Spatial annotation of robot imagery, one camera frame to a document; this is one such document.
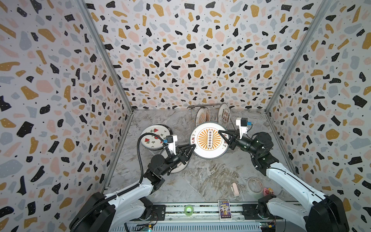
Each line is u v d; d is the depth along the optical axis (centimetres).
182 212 75
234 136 64
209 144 72
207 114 97
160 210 75
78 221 42
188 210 76
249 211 74
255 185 84
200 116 106
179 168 89
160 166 57
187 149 67
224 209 74
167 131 103
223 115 107
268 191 78
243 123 62
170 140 65
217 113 113
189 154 69
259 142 57
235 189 80
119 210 45
